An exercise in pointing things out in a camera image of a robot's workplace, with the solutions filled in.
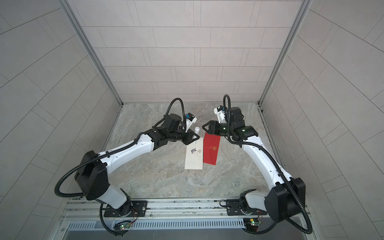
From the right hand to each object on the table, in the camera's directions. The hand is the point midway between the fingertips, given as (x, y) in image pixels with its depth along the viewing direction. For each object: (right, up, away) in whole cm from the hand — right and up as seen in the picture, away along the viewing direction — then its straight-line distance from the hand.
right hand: (204, 128), depth 75 cm
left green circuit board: (-35, -42, -10) cm, 56 cm away
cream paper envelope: (-6, -19, +14) cm, 24 cm away
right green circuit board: (+21, -44, -7) cm, 49 cm away
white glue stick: (-4, -1, 0) cm, 4 cm away
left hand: (-2, -3, +2) cm, 4 cm away
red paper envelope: (+5, -11, +20) cm, 23 cm away
